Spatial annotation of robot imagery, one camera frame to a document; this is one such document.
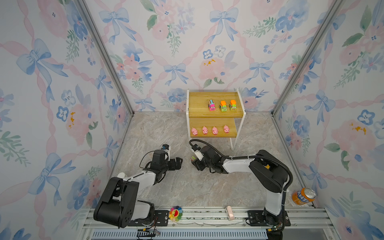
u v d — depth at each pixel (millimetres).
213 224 732
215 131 863
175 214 744
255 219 732
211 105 748
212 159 732
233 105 748
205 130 878
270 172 498
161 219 742
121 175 797
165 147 819
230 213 733
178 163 832
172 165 812
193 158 918
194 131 858
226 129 874
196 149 819
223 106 747
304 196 716
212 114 743
